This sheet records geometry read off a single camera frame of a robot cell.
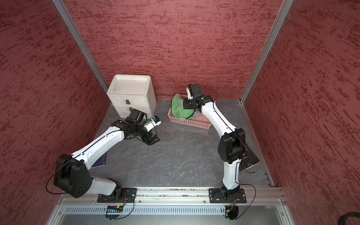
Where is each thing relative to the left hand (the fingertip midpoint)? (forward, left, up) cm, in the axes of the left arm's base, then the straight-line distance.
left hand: (153, 136), depth 83 cm
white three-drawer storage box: (+28, +21, +10) cm, 36 cm away
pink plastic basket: (+16, -31, -6) cm, 36 cm away
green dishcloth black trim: (+22, -14, +1) cm, 26 cm away
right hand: (+19, -20, +7) cm, 29 cm away
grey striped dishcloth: (+13, -25, +5) cm, 28 cm away
